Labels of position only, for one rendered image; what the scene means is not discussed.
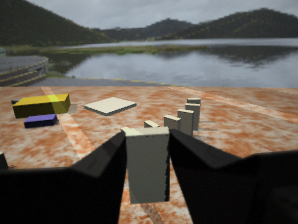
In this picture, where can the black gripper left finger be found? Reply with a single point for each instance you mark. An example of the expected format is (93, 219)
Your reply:
(87, 192)

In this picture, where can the yellow rectangular block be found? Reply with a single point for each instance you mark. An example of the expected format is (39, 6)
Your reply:
(41, 105)

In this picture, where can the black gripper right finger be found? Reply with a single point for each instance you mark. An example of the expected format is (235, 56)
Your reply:
(222, 188)

